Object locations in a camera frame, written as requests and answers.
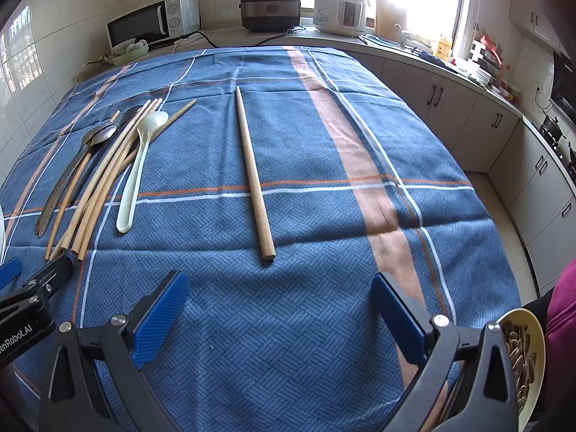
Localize black power cable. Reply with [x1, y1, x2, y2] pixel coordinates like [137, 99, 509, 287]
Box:
[193, 27, 311, 49]

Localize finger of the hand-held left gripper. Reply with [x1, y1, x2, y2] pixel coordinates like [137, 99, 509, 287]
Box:
[0, 253, 75, 320]
[0, 257, 23, 293]

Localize blue rag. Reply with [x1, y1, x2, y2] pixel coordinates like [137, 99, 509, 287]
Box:
[416, 49, 455, 67]

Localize wooden chopstick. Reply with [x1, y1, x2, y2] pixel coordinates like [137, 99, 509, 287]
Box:
[235, 86, 276, 262]
[58, 100, 151, 250]
[47, 99, 197, 262]
[69, 99, 158, 255]
[44, 110, 121, 261]
[77, 98, 163, 262]

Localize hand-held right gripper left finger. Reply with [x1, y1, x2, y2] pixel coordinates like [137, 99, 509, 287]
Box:
[38, 270, 192, 432]

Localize white upper cabinets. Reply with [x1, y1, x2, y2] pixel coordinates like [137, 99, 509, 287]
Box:
[508, 0, 568, 50]

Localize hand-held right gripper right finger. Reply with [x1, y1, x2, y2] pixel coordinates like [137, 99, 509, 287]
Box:
[370, 272, 520, 432]

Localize white cabinets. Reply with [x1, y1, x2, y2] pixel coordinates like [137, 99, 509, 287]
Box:
[360, 47, 576, 289]
[508, 0, 568, 50]

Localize blue plaid tablecloth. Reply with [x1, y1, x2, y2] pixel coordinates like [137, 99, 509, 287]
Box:
[0, 45, 525, 432]

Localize person's magenta top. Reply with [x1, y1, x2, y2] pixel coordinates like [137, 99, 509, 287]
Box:
[544, 258, 576, 370]

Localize black cooking pot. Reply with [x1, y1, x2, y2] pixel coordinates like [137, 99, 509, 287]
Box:
[541, 114, 563, 140]

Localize green plate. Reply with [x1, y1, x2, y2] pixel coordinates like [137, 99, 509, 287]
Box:
[110, 40, 150, 66]

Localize yellow bowl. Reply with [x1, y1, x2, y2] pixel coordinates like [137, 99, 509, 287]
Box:
[499, 308, 547, 432]

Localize metal spoon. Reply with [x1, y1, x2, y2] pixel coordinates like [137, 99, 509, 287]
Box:
[35, 122, 120, 238]
[81, 105, 145, 154]

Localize wooden cutting board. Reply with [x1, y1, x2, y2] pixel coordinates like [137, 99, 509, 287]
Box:
[375, 0, 408, 41]

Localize white plastic spoon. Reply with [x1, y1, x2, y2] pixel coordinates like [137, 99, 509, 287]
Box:
[116, 111, 170, 235]

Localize black rice cooker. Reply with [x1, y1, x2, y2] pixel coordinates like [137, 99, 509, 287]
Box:
[240, 0, 301, 33]

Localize black range hood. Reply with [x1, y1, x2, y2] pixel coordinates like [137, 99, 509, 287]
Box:
[550, 51, 576, 113]

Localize metal faucet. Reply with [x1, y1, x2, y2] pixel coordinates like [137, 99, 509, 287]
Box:
[393, 22, 417, 48]

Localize white microwave oven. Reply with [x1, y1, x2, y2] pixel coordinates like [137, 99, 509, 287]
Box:
[107, 0, 201, 50]

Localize white lower cabinets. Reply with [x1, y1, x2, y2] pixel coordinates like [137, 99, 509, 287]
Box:
[360, 47, 576, 289]

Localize white pressure cooker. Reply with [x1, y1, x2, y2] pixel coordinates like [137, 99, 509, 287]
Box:
[310, 0, 372, 37]

